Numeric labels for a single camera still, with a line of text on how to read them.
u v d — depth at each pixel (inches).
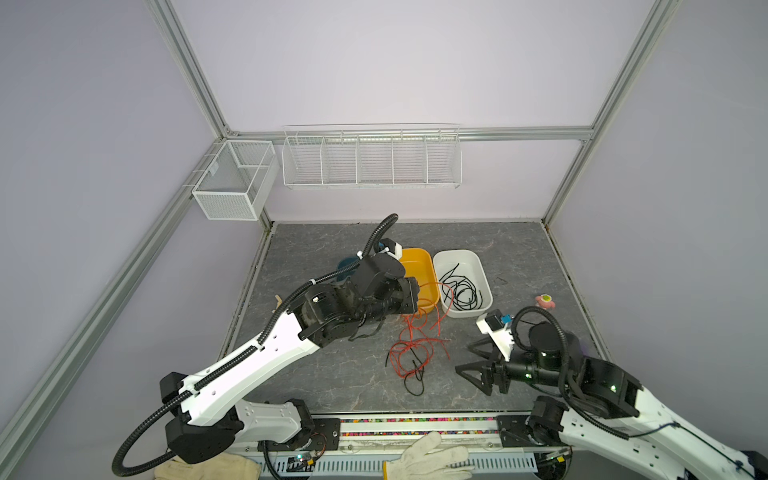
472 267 41.5
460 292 39.3
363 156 39.5
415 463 27.5
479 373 21.7
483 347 25.7
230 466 27.4
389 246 22.4
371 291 17.0
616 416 18.1
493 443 28.9
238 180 39.9
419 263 42.5
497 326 21.8
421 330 36.3
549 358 19.0
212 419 15.3
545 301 36.7
